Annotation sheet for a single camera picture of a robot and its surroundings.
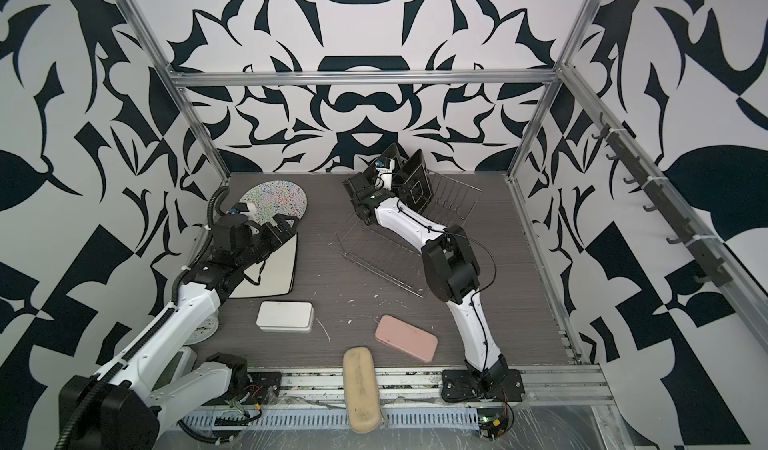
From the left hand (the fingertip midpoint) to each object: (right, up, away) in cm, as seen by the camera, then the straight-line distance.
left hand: (290, 220), depth 79 cm
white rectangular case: (-2, -26, +2) cm, 26 cm away
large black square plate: (+28, +22, +27) cm, 45 cm away
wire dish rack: (+27, -13, +20) cm, 36 cm away
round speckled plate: (-17, +6, +33) cm, 38 cm away
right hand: (+30, +10, +14) cm, 34 cm away
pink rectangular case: (+30, -31, 0) cm, 43 cm away
